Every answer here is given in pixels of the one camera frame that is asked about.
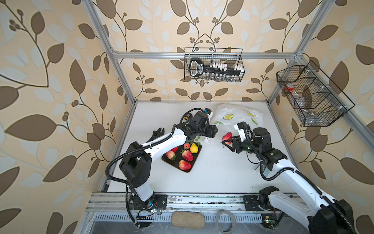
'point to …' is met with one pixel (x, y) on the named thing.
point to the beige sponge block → (188, 220)
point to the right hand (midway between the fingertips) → (226, 141)
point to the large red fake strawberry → (187, 154)
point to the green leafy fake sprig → (196, 140)
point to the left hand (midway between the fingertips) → (216, 128)
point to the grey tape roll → (233, 219)
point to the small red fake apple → (186, 146)
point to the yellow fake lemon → (194, 148)
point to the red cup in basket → (289, 87)
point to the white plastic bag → (226, 115)
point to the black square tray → (175, 162)
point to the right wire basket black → (317, 101)
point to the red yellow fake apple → (184, 165)
